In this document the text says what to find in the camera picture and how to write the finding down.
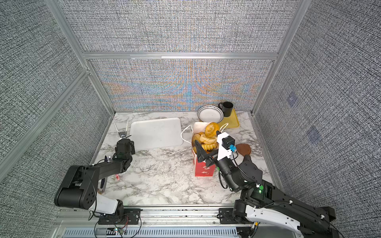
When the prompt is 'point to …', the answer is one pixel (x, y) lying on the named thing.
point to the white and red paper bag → (201, 169)
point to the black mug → (226, 107)
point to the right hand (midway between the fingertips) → (210, 135)
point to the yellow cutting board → (232, 120)
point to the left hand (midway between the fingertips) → (127, 142)
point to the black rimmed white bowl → (210, 113)
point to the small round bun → (211, 129)
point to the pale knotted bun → (208, 140)
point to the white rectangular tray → (156, 133)
